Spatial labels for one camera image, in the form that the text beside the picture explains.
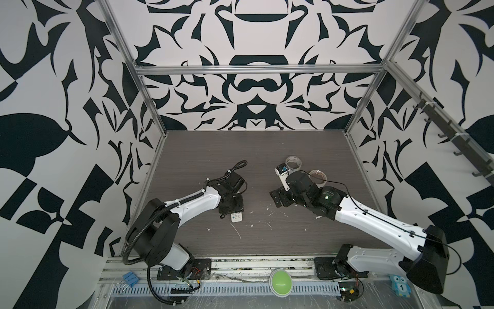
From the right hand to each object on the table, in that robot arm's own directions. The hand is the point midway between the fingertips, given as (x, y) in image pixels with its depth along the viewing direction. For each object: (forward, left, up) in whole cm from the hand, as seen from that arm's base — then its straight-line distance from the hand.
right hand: (280, 187), depth 77 cm
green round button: (-30, +2, -14) cm, 33 cm away
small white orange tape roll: (+14, -23, -17) cm, 32 cm away
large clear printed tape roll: (+23, -12, -17) cm, 31 cm away
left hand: (-2, +16, -13) cm, 21 cm away
